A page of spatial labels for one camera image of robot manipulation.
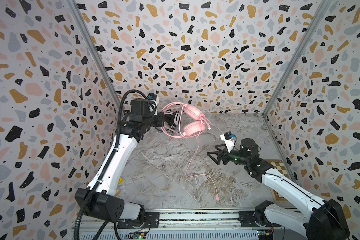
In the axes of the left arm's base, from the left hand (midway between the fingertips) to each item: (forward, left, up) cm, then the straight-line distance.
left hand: (164, 112), depth 73 cm
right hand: (-13, -23, -13) cm, 29 cm away
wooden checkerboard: (-13, -68, -33) cm, 77 cm away
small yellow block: (-21, +27, -35) cm, 49 cm away
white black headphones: (+22, -1, -29) cm, 36 cm away
